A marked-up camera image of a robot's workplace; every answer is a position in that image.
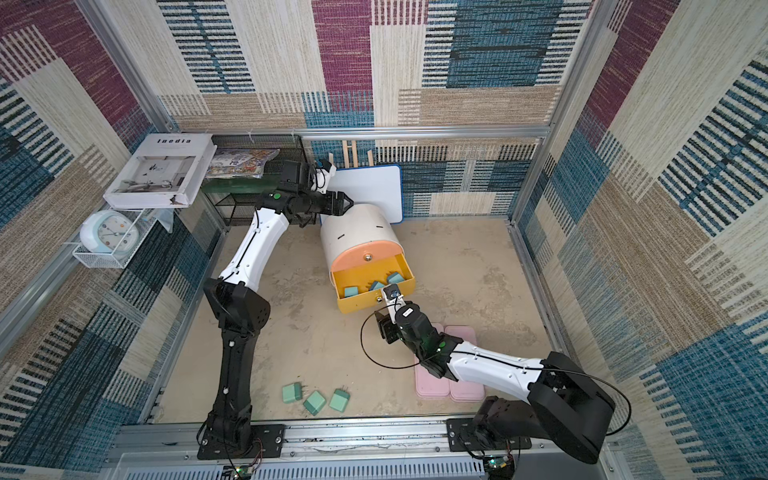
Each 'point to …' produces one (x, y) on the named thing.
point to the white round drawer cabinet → (362, 224)
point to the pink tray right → (463, 391)
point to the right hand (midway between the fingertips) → (385, 305)
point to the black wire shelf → (237, 199)
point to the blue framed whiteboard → (377, 185)
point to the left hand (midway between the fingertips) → (341, 198)
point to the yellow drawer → (360, 286)
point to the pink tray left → (428, 385)
